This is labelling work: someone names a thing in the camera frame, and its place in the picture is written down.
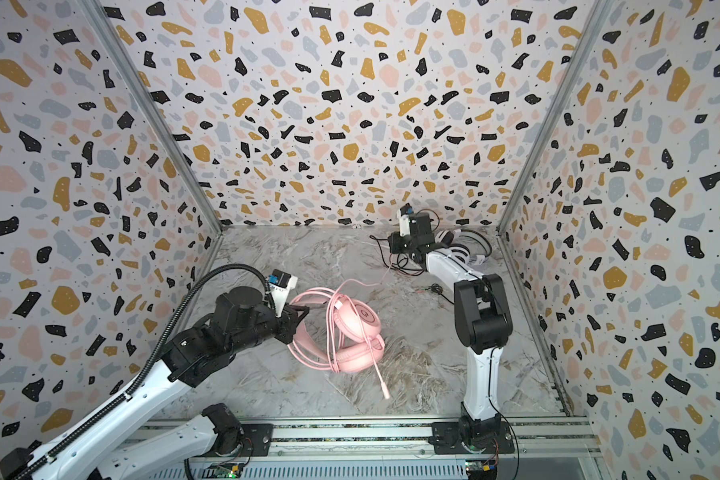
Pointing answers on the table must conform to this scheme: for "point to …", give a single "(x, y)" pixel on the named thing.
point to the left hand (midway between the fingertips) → (308, 305)
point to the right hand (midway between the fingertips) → (387, 229)
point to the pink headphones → (337, 333)
